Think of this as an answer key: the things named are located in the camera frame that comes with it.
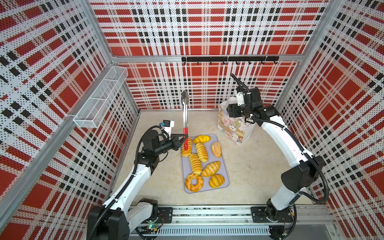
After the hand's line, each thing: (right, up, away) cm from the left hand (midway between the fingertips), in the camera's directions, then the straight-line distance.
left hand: (186, 137), depth 75 cm
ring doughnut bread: (+2, -28, +5) cm, 28 cm away
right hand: (+25, +16, +4) cm, 30 cm away
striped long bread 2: (+8, -11, +18) cm, 23 cm away
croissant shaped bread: (+14, -19, +11) cm, 26 cm away
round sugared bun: (+17, -9, +18) cm, 26 cm away
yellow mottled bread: (+8, -3, +25) cm, 27 cm away
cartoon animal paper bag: (+29, +4, +16) cm, 33 cm away
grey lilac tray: (+9, -18, +16) cm, 26 cm away
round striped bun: (+16, -24, +6) cm, 30 cm away
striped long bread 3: (+4, -17, +12) cm, 21 cm away
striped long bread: (-2, -11, +18) cm, 22 cm away
